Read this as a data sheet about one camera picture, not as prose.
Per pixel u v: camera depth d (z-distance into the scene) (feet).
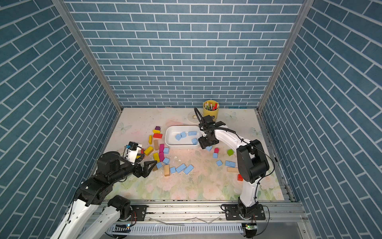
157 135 3.44
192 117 3.79
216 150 3.13
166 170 2.82
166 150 3.07
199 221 2.37
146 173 2.04
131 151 1.96
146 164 2.02
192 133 3.44
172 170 2.86
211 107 3.55
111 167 1.70
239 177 2.79
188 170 2.91
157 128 3.54
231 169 2.94
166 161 2.93
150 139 3.32
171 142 3.33
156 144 3.29
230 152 3.13
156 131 3.45
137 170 1.99
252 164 1.61
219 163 2.99
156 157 3.05
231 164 2.99
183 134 3.42
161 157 3.07
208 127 2.41
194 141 3.27
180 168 2.90
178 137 3.33
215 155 3.08
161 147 3.25
